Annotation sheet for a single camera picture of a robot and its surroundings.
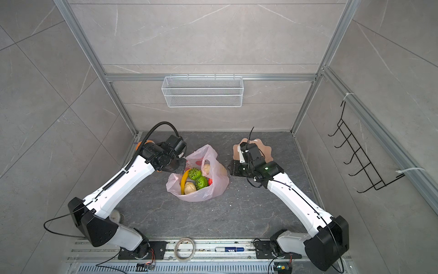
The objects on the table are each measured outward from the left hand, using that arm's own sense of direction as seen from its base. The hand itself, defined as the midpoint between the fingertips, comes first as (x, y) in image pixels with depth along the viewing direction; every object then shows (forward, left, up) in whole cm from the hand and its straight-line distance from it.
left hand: (180, 163), depth 77 cm
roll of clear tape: (-31, +2, -21) cm, 38 cm away
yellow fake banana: (0, +2, -19) cm, 19 cm away
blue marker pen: (-32, -21, -20) cm, 43 cm away
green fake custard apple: (+4, -4, -16) cm, 17 cm away
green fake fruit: (-2, -8, -15) cm, 18 cm away
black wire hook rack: (-17, -74, +11) cm, 77 cm away
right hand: (-1, -24, -2) cm, 24 cm away
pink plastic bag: (-4, -17, -4) cm, 18 cm away
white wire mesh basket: (+46, -10, +8) cm, 48 cm away
